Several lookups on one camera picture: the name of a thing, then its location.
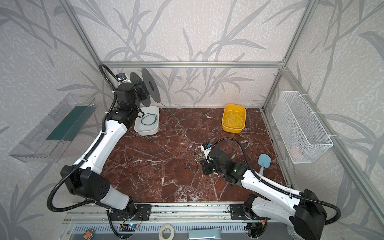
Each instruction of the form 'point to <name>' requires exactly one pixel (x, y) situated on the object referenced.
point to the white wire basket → (301, 133)
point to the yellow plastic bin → (234, 107)
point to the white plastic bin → (144, 130)
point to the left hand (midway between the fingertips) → (138, 80)
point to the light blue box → (204, 234)
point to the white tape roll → (166, 232)
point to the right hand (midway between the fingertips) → (200, 157)
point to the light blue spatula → (264, 160)
